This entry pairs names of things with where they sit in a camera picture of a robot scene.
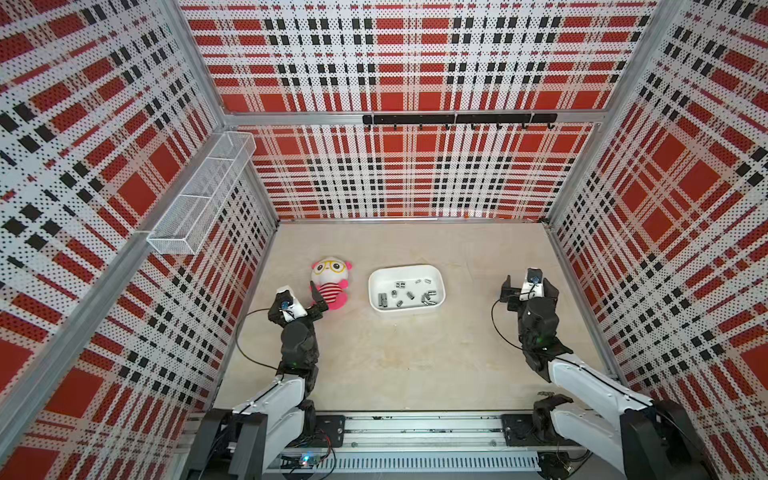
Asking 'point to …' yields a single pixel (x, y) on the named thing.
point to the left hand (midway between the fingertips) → (303, 286)
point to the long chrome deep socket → (382, 299)
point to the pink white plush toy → (329, 275)
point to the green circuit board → (305, 460)
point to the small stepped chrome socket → (399, 303)
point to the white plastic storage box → (382, 280)
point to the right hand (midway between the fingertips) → (528, 276)
